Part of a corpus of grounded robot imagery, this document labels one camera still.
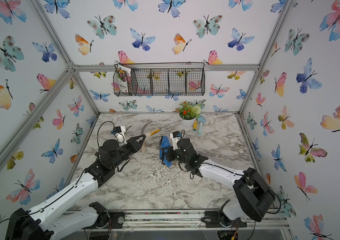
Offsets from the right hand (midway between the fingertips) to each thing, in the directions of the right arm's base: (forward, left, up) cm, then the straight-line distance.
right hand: (164, 147), depth 81 cm
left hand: (0, +8, +10) cm, 13 cm away
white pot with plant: (+29, -13, -3) cm, 32 cm away
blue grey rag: (+2, 0, +3) cm, 3 cm away
